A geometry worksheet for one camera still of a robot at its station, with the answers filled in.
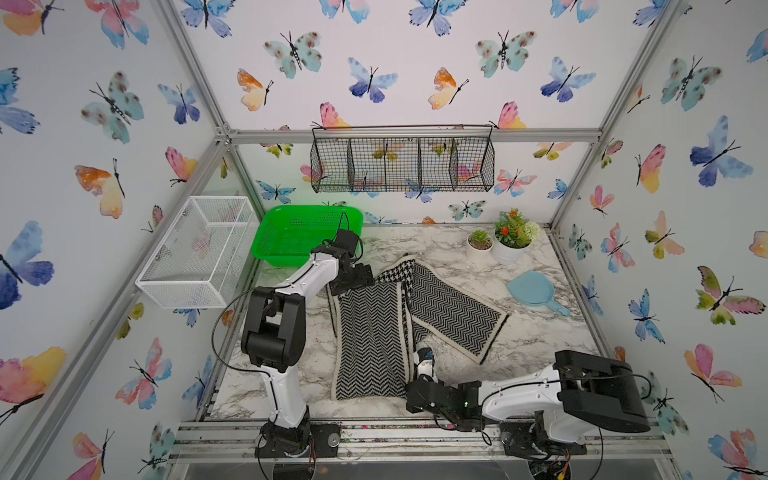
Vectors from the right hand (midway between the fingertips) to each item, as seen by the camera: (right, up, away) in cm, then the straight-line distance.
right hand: (402, 390), depth 80 cm
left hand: (-12, +28, +16) cm, 34 cm away
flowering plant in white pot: (+36, +42, +17) cm, 58 cm away
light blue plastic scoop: (+46, +25, +22) cm, 56 cm away
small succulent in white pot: (+27, +39, +24) cm, 54 cm away
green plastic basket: (-45, +44, +38) cm, 73 cm away
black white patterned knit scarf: (-7, +14, +11) cm, 19 cm away
